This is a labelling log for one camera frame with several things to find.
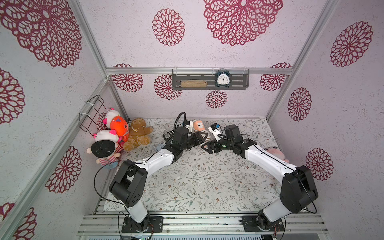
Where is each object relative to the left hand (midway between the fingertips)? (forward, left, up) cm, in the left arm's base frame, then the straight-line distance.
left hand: (206, 136), depth 84 cm
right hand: (-3, +1, -2) cm, 4 cm away
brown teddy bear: (+8, +45, -12) cm, 47 cm away
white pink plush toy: (+17, +60, 0) cm, 63 cm away
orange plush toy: (+6, +51, 0) cm, 51 cm away
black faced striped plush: (-9, +53, +2) cm, 53 cm away
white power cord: (+2, +8, +7) cm, 10 cm away
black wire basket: (+2, +60, +13) cm, 61 cm away
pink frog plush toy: (-3, -43, -13) cm, 45 cm away
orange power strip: (+4, +5, +4) cm, 7 cm away
